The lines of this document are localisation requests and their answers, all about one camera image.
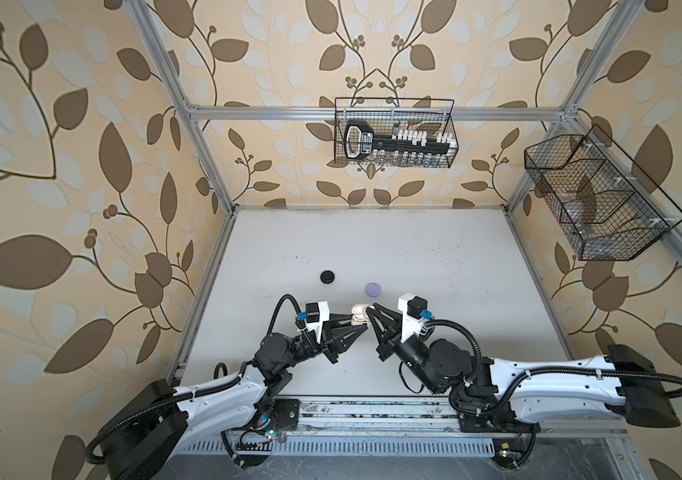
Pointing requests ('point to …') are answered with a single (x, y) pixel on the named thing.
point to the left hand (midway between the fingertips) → (364, 325)
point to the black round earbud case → (327, 276)
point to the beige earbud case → (359, 313)
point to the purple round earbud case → (373, 289)
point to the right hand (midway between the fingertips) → (371, 313)
